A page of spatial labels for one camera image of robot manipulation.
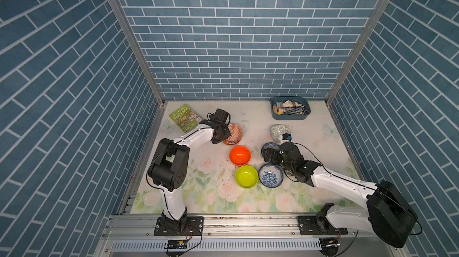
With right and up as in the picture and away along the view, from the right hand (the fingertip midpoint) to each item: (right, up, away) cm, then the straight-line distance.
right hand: (270, 152), depth 87 cm
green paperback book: (-48, +17, +22) cm, 56 cm away
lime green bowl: (-12, -12, +1) cm, 17 cm away
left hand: (-20, +7, +9) cm, 23 cm away
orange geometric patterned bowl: (-17, +9, +12) cm, 23 cm away
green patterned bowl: (+7, +9, +15) cm, 19 cm away
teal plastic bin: (+27, +29, +32) cm, 51 cm away
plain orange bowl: (-15, -3, +6) cm, 17 cm away
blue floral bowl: (0, -11, 0) cm, 11 cm away
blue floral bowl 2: (+1, +2, +7) cm, 7 cm away
